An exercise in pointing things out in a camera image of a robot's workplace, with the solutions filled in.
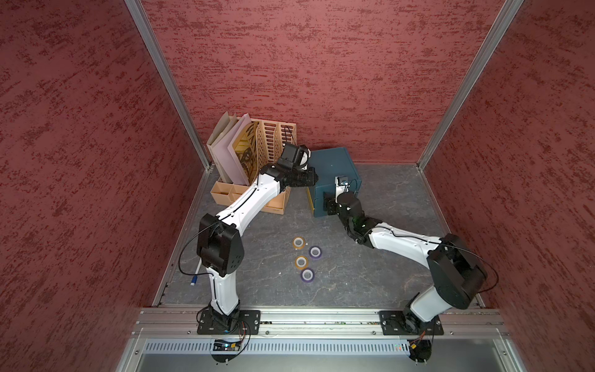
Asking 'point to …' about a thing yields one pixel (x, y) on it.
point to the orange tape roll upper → (299, 246)
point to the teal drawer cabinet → (329, 163)
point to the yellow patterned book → (245, 149)
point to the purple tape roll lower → (305, 270)
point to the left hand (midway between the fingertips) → (314, 182)
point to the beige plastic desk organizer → (272, 137)
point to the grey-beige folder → (224, 125)
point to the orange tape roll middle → (302, 266)
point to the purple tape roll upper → (317, 256)
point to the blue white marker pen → (194, 280)
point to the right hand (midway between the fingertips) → (332, 195)
